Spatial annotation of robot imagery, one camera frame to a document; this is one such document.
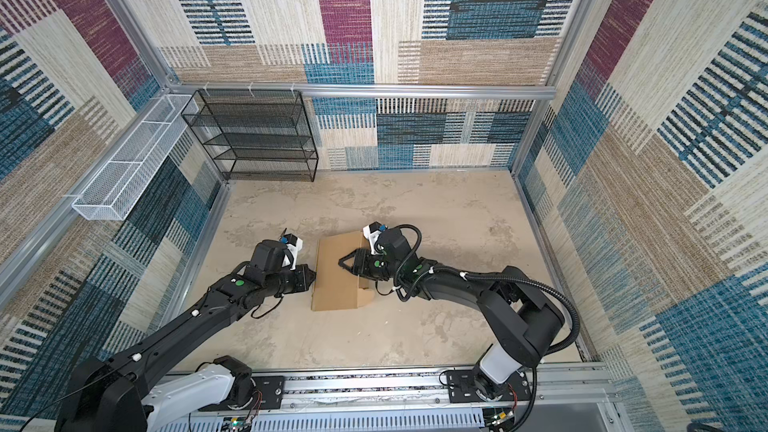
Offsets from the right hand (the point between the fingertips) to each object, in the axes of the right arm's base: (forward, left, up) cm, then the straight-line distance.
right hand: (344, 269), depth 81 cm
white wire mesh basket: (+13, +52, +22) cm, 58 cm away
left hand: (0, +7, -1) cm, 7 cm away
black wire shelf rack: (+51, +35, +6) cm, 62 cm away
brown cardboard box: (-4, +2, -2) cm, 5 cm away
